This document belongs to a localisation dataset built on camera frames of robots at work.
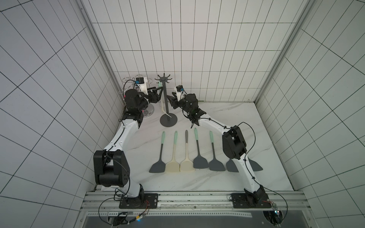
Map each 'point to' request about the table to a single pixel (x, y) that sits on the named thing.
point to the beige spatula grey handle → (187, 165)
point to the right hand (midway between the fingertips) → (173, 90)
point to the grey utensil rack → (165, 120)
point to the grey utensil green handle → (199, 162)
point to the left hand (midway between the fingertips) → (159, 89)
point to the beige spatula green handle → (173, 166)
